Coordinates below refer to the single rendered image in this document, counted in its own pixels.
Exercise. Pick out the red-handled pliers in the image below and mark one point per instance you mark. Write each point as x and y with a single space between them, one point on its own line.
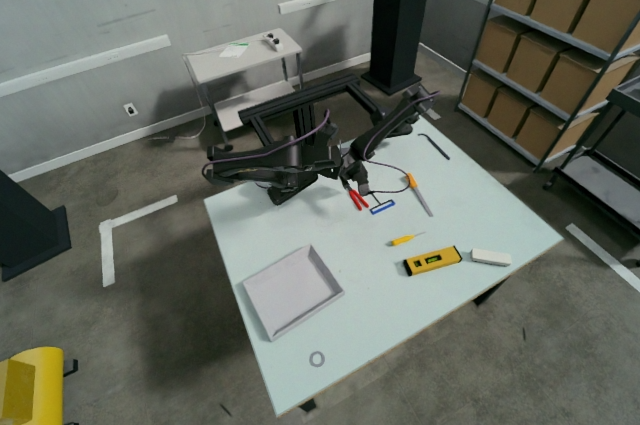
359 197

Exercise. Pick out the yellow-handled screwdriver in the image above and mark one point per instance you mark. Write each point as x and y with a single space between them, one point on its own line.
404 239

